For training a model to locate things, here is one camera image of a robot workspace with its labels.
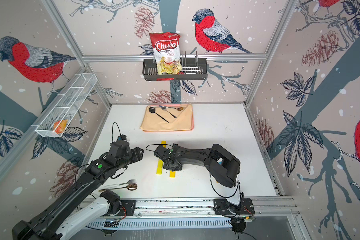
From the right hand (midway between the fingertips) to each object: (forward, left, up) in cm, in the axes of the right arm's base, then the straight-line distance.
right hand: (170, 167), depth 88 cm
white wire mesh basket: (+9, +55, +32) cm, 64 cm away
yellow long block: (-5, -2, +1) cm, 5 cm away
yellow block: (-1, +6, 0) cm, 6 cm away
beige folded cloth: (+33, +16, +1) cm, 37 cm away
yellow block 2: (+15, +6, +1) cm, 16 cm away
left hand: (+3, +14, +15) cm, 21 cm away
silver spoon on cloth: (+47, +9, +2) cm, 48 cm away
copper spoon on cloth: (+47, -2, +2) cm, 47 cm away
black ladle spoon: (+44, +18, +3) cm, 47 cm away
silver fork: (-9, +21, +1) cm, 23 cm away
